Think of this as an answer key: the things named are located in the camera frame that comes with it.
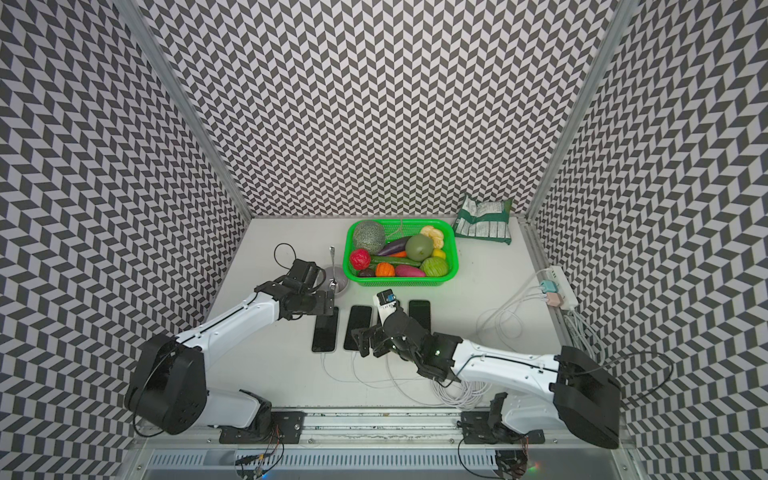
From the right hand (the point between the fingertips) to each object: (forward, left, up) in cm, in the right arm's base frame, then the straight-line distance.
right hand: (369, 332), depth 76 cm
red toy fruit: (+25, +5, -2) cm, 26 cm away
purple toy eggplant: (+33, -6, -6) cm, 34 cm away
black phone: (+3, +14, -11) cm, 18 cm away
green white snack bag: (+45, -41, -5) cm, 61 cm away
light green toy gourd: (+23, -19, -4) cm, 30 cm away
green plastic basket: (+38, -7, -2) cm, 39 cm away
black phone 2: (+10, +4, -12) cm, 16 cm away
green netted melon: (+32, +2, +1) cm, 33 cm away
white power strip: (+19, -62, -11) cm, 66 cm away
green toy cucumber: (+28, -6, -7) cm, 29 cm away
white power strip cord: (+5, -63, -15) cm, 65 cm away
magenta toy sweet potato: (+23, -11, -6) cm, 26 cm away
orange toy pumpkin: (+24, -3, -6) cm, 25 cm away
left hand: (+11, +17, -6) cm, 21 cm away
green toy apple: (+31, -15, -4) cm, 35 cm away
